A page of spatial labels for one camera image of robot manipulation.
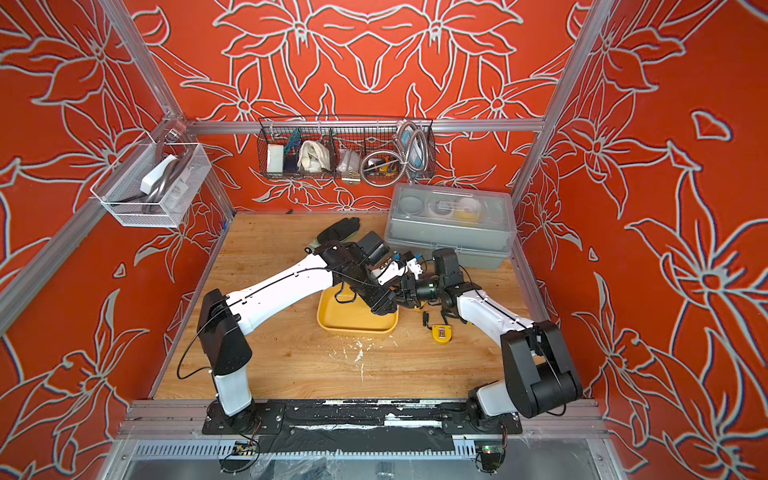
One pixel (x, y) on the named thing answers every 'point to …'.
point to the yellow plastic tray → (341, 310)
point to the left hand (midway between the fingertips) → (390, 297)
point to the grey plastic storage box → (479, 224)
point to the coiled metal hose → (385, 169)
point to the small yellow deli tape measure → (441, 333)
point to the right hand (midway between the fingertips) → (379, 298)
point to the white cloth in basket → (313, 157)
